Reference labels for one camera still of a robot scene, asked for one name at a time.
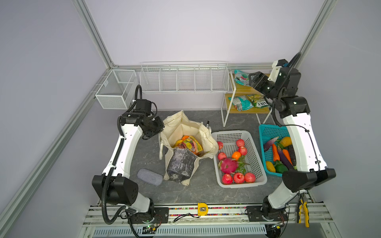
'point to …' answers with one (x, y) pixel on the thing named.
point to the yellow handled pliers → (301, 203)
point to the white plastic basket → (229, 139)
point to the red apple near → (227, 179)
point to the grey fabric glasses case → (150, 176)
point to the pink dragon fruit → (228, 165)
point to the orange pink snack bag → (191, 144)
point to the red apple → (238, 178)
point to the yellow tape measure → (202, 208)
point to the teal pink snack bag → (241, 78)
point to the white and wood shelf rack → (227, 107)
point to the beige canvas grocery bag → (180, 165)
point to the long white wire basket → (184, 77)
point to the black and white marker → (207, 124)
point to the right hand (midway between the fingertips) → (254, 77)
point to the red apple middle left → (222, 156)
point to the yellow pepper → (270, 167)
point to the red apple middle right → (243, 150)
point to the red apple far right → (240, 142)
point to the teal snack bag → (241, 103)
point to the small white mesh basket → (115, 91)
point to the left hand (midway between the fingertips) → (164, 129)
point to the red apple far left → (220, 145)
